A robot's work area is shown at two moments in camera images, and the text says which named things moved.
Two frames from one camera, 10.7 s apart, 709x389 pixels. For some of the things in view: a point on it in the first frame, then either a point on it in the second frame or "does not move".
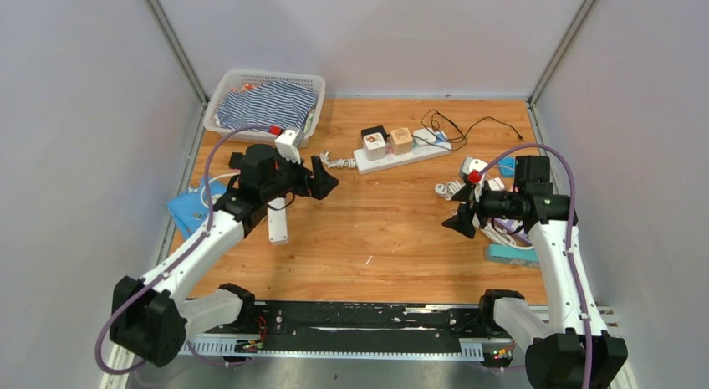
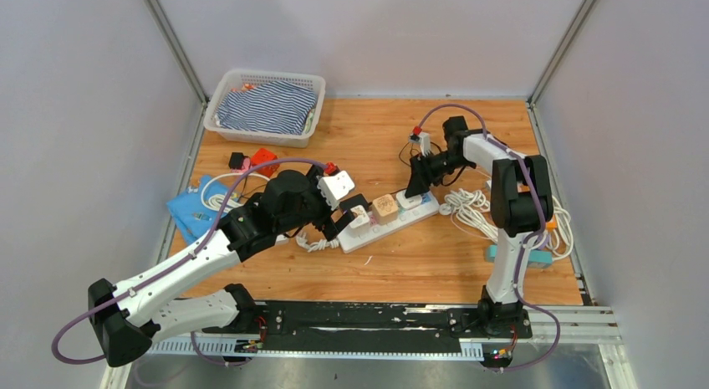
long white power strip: [418, 153] -> [412, 210]
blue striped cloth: [277, 104] does not move
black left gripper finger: [298, 166] -> [354, 202]
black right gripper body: [495, 204] -> [443, 164]
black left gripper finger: [323, 181] -> [344, 219]
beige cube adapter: [400, 140] -> [385, 209]
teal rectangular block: [512, 255] does not move
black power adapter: [236, 160] does not move
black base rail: [361, 325] does not move
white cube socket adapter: [374, 146] -> [360, 217]
